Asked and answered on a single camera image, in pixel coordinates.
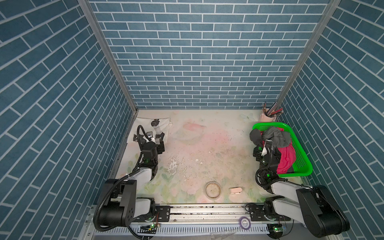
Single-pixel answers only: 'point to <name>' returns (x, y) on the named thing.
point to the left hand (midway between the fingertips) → (153, 139)
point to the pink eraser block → (235, 190)
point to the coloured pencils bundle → (272, 111)
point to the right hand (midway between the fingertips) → (267, 145)
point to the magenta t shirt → (287, 157)
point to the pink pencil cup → (263, 118)
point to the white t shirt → (146, 125)
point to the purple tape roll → (242, 218)
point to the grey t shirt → (280, 139)
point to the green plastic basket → (303, 166)
